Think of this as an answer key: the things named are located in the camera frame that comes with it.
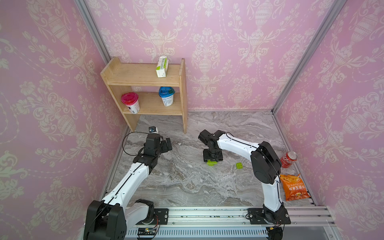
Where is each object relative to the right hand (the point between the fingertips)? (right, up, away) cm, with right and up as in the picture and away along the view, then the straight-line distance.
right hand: (210, 160), depth 90 cm
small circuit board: (-33, -30, -18) cm, 48 cm away
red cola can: (+43, +2, -7) cm, 44 cm away
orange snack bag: (+43, -11, -13) cm, 46 cm away
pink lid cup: (-45, +35, -7) cm, 58 cm away
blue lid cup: (-26, +40, -3) cm, 48 cm away
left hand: (-28, +12, -5) cm, 31 cm away
